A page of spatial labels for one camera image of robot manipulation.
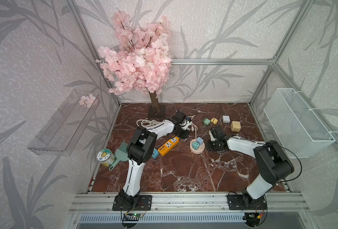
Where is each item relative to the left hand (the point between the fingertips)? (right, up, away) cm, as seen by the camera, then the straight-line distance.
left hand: (187, 136), depth 97 cm
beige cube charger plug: (+34, +7, +2) cm, 35 cm away
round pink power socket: (+9, -7, -6) cm, 12 cm away
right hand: (+13, -6, -2) cm, 15 cm away
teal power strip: (-21, -10, -8) cm, 24 cm away
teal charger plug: (+4, -5, -8) cm, 11 cm away
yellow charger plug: (+23, +10, +18) cm, 31 cm away
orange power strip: (-12, -6, -5) cm, 15 cm away
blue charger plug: (+7, -2, -6) cm, 10 cm away
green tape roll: (-49, -10, -15) cm, 52 cm away
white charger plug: (+31, +11, +11) cm, 35 cm away
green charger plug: (+15, +9, +9) cm, 20 cm away
